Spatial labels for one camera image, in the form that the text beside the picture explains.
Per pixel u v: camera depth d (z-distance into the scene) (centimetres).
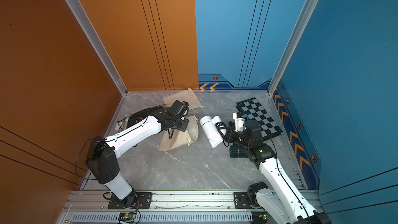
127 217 71
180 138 84
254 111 105
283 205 41
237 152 83
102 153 48
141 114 102
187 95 120
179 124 72
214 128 76
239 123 69
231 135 66
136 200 69
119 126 99
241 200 72
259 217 70
